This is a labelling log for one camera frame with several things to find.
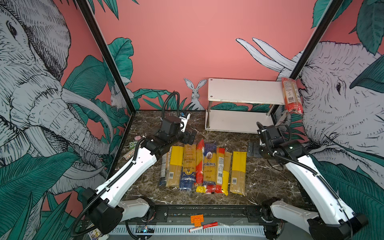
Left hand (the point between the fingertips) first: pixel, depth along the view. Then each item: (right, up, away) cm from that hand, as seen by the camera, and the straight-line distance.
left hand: (189, 127), depth 73 cm
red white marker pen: (+7, -48, -3) cm, 48 cm away
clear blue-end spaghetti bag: (-16, -26, +13) cm, 33 cm away
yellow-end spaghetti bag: (+22, -25, +16) cm, 37 cm away
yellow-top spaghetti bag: (+27, -31, +10) cm, 42 cm away
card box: (-43, -49, -6) cm, 66 cm away
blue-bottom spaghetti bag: (-1, -26, +9) cm, 27 cm away
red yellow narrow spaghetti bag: (+5, -19, +17) cm, 26 cm away
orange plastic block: (+4, -45, -1) cm, 46 cm away
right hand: (+33, -10, 0) cm, 34 cm away
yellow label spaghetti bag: (-10, -20, +17) cm, 28 cm away
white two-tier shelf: (+40, +17, +50) cm, 66 cm away
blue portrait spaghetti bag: (+11, -24, +9) cm, 28 cm away
